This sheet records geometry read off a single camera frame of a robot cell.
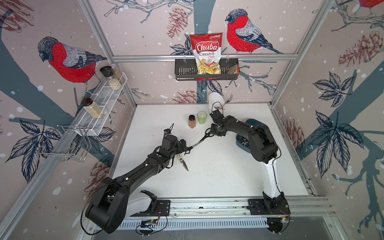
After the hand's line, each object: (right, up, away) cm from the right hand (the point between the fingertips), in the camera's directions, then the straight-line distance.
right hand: (212, 131), depth 103 cm
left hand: (-20, -4, -16) cm, 26 cm away
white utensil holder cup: (0, +20, -15) cm, 25 cm away
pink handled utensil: (+12, +22, +1) cm, 25 cm away
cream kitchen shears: (-21, -16, -13) cm, 29 cm away
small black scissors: (-4, -1, 0) cm, 4 cm away
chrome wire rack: (-63, +1, -45) cm, 77 cm away
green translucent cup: (-8, +11, +5) cm, 14 cm away
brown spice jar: (-15, +7, -3) cm, 17 cm away
